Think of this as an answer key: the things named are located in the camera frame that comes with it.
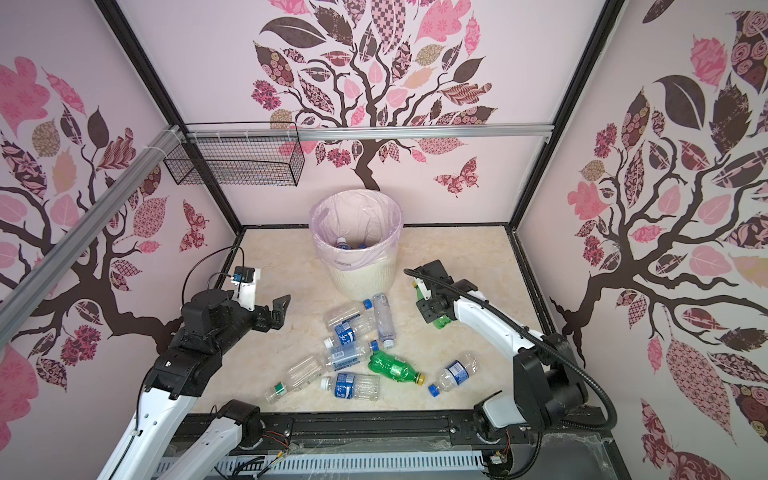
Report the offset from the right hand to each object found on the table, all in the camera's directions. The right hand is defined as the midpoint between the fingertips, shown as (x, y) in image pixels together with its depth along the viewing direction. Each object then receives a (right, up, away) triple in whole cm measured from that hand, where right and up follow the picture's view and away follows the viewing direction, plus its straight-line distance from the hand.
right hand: (434, 299), depth 88 cm
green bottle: (+2, -5, -6) cm, 8 cm away
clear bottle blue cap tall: (-15, -7, +5) cm, 17 cm away
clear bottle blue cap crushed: (-28, -5, +6) cm, 29 cm away
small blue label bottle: (-24, +17, +19) cm, 34 cm away
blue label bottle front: (-23, -21, -11) cm, 33 cm away
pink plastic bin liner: (-23, +26, +10) cm, 36 cm away
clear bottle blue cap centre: (-25, -15, -7) cm, 30 cm away
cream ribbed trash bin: (-24, +3, +16) cm, 29 cm away
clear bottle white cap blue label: (-30, +17, +12) cm, 36 cm away
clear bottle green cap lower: (-38, -19, -10) cm, 44 cm away
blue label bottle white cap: (-25, -9, -2) cm, 27 cm away
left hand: (-42, +3, -17) cm, 45 cm away
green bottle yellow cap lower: (-12, -17, -9) cm, 23 cm away
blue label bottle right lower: (+7, -17, -9) cm, 21 cm away
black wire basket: (-77, +53, +34) cm, 99 cm away
